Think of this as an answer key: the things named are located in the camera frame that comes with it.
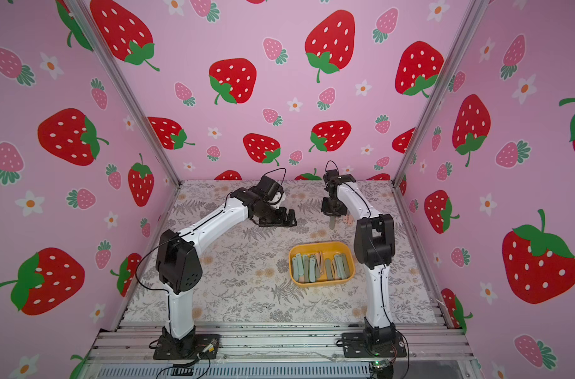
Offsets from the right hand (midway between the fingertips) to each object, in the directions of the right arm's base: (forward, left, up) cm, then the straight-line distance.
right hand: (342, 214), depth 99 cm
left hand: (-11, +21, +7) cm, 25 cm away
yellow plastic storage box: (-20, +9, -6) cm, 23 cm away
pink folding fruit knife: (+4, -4, -8) cm, 9 cm away
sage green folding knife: (-3, +4, -2) cm, 6 cm away
